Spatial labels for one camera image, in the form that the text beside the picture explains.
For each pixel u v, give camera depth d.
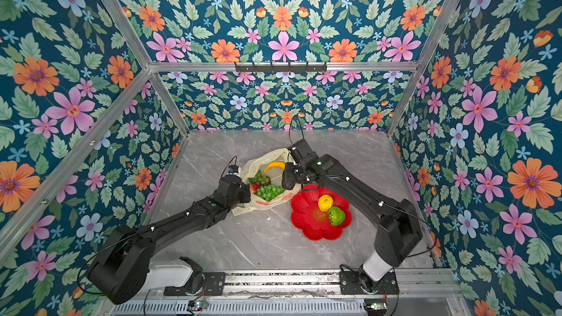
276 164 1.01
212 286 0.73
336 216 0.83
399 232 0.42
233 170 0.79
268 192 0.93
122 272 0.41
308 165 0.60
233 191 0.68
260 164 0.95
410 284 0.75
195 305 0.70
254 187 0.93
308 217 0.89
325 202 0.87
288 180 0.71
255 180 0.96
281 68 0.93
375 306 0.70
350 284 0.73
